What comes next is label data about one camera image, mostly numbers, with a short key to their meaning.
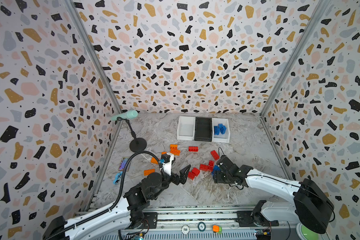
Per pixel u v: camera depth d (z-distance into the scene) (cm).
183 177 63
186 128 112
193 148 99
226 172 68
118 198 51
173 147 100
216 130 109
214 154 97
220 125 112
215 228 69
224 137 107
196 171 89
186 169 65
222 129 107
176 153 97
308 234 70
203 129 124
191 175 88
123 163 91
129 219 60
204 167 91
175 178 62
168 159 61
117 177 84
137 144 102
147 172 90
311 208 42
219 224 73
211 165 92
